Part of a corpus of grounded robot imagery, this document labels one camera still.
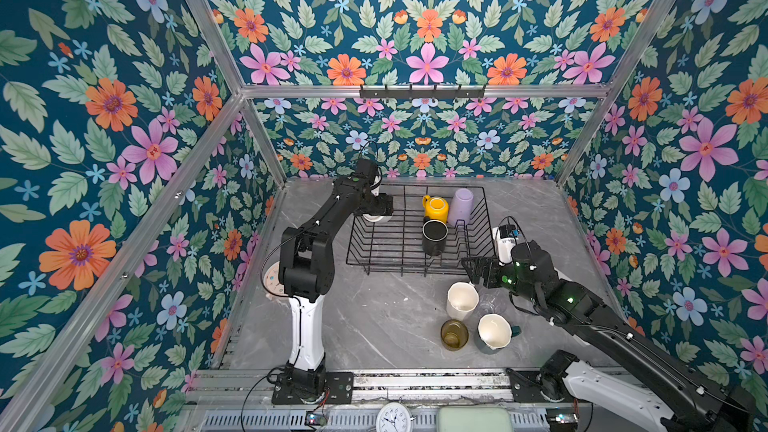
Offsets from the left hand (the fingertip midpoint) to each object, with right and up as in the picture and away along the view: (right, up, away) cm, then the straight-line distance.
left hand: (386, 200), depth 95 cm
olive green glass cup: (+20, -38, -13) cm, 45 cm away
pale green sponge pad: (+22, -51, -27) cm, 62 cm away
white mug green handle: (+32, -38, -11) cm, 51 cm away
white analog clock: (+4, -50, -28) cm, 58 cm away
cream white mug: (+23, -29, -8) cm, 38 cm away
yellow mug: (+16, -3, +1) cm, 16 cm away
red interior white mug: (-2, -6, -4) cm, 7 cm away
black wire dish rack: (+4, -15, +4) cm, 16 cm away
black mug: (+15, -11, -4) cm, 19 cm away
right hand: (+24, -15, -21) cm, 35 cm away
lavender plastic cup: (+25, -2, +1) cm, 25 cm away
